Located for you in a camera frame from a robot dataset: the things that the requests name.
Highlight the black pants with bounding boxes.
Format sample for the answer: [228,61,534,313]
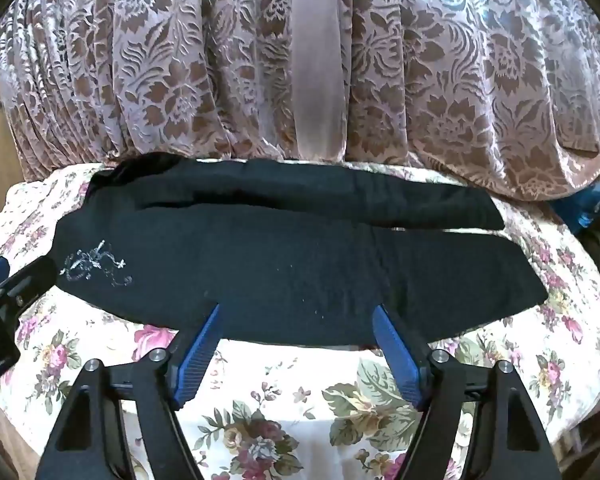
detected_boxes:
[50,153,547,347]

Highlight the brown floral curtain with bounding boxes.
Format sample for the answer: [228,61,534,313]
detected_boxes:
[0,0,600,200]

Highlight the floral bed sheet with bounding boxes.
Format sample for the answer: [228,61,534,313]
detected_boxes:
[0,159,600,480]

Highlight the blue object by curtain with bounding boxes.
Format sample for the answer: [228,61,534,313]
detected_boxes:
[550,180,600,234]

